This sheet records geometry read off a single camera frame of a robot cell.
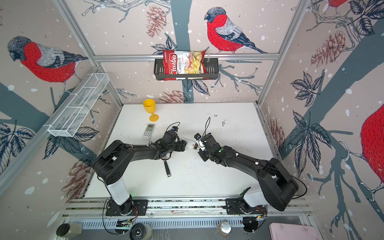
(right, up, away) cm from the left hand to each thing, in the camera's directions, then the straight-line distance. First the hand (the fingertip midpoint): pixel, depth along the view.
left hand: (182, 142), depth 94 cm
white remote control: (+5, -1, +2) cm, 6 cm away
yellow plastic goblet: (-23, +24, +6) cm, 34 cm away
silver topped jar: (+21, -28, -35) cm, 50 cm away
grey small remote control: (-24, +6, +9) cm, 26 cm away
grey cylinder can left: (-44, -31, -33) cm, 63 cm away
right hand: (+12, -4, -6) cm, 14 cm away
